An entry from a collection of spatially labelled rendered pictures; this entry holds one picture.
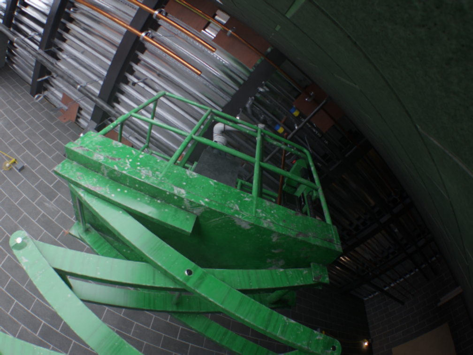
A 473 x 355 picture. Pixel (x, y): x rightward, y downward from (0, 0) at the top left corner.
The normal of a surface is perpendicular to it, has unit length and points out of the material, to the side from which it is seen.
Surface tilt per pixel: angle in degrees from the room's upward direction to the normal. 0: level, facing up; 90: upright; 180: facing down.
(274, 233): 180
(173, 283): 90
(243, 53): 180
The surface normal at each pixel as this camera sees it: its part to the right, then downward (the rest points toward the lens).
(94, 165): -0.11, 0.56
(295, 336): 0.36, -0.75
